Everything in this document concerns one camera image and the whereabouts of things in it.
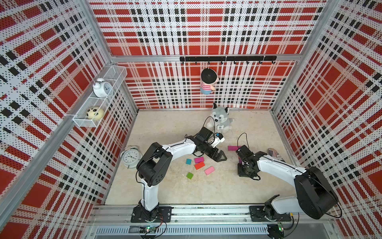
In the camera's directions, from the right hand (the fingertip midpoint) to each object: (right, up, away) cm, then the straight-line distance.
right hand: (244, 173), depth 87 cm
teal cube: (-34, +5, +6) cm, 35 cm away
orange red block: (-27, +3, +4) cm, 27 cm away
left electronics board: (-50, -21, -18) cm, 57 cm away
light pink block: (-21, +1, +2) cm, 21 cm away
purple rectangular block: (-5, +9, -8) cm, 13 cm away
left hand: (-13, +11, 0) cm, 17 cm away
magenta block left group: (-28, +6, +5) cm, 29 cm away
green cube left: (-33, -2, +1) cm, 33 cm away
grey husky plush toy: (-14, +30, +7) cm, 34 cm away
